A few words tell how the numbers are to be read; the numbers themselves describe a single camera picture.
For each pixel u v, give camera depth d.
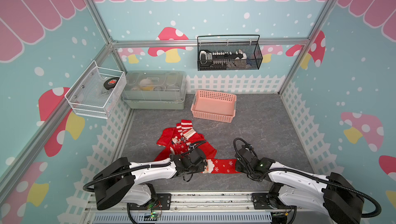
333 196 0.41
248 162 0.65
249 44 0.90
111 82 0.78
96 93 0.73
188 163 0.64
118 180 0.42
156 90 1.02
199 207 0.74
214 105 1.13
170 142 0.92
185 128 1.00
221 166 0.85
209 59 0.87
